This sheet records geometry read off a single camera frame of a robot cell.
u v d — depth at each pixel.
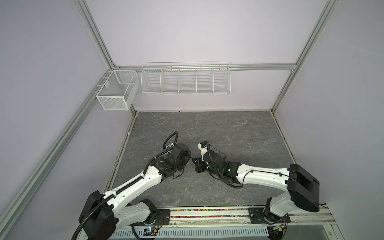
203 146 0.71
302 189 0.43
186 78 0.98
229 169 0.60
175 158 0.60
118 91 0.99
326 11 0.71
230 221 0.74
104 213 0.39
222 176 0.60
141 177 0.49
